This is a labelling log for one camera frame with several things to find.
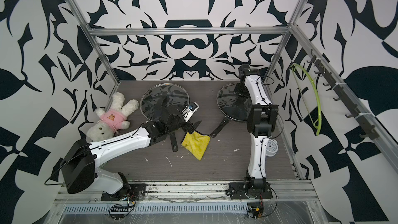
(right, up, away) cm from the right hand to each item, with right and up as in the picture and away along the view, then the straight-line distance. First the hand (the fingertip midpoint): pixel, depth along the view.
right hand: (240, 92), depth 97 cm
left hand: (-28, -9, -17) cm, 34 cm away
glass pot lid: (-47, -4, -3) cm, 47 cm away
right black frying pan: (-12, -17, -8) cm, 22 cm away
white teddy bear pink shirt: (-74, -15, -6) cm, 76 cm away
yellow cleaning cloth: (-27, -28, -11) cm, 40 cm away
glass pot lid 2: (-3, -8, +3) cm, 9 cm away
